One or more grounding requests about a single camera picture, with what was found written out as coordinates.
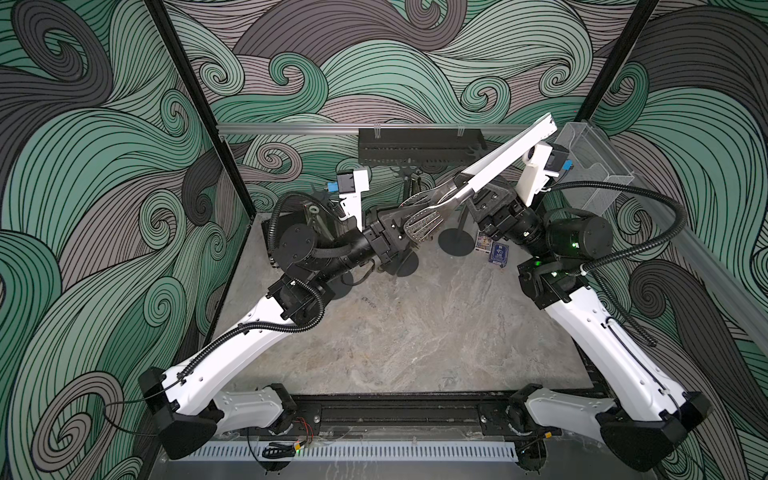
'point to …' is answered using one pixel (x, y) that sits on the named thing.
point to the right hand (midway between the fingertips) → (453, 184)
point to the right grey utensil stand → (457, 242)
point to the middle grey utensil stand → (408, 265)
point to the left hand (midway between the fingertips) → (427, 205)
